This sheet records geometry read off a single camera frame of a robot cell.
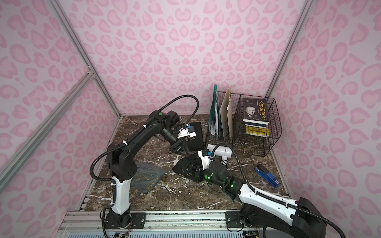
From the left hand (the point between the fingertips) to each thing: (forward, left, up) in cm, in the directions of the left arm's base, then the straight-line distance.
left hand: (187, 152), depth 77 cm
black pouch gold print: (+18, -4, -19) cm, 27 cm away
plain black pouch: (-8, -1, -1) cm, 8 cm away
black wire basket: (+19, -41, -1) cm, 45 cm away
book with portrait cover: (+28, -42, +3) cm, 50 cm away
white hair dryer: (+7, -22, -13) cm, 27 cm away
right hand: (-9, 0, -3) cm, 9 cm away
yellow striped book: (+15, -42, -3) cm, 44 cm away
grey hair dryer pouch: (-8, +22, -12) cm, 26 cm away
